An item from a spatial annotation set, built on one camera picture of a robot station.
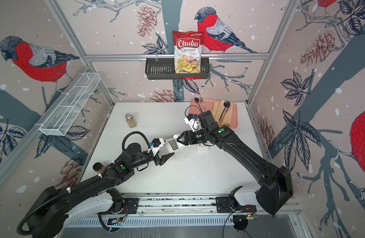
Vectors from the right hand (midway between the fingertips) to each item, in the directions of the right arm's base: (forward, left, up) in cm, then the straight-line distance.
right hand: (182, 138), depth 75 cm
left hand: (-3, +5, -2) cm, 6 cm away
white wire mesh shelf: (+2, +61, +10) cm, 61 cm away
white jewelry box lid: (+5, -12, -19) cm, 24 cm away
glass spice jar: (+22, +38, -14) cm, 46 cm away
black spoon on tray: (+50, -9, -20) cm, 55 cm away
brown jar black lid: (-12, +45, -12) cm, 48 cm away
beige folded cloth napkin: (+43, -26, -21) cm, 54 cm away
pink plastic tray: (+46, -9, -22) cm, 51 cm away
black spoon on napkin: (+46, -33, -20) cm, 60 cm away
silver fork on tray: (+50, -12, -20) cm, 56 cm away
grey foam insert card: (-3, +4, -2) cm, 5 cm away
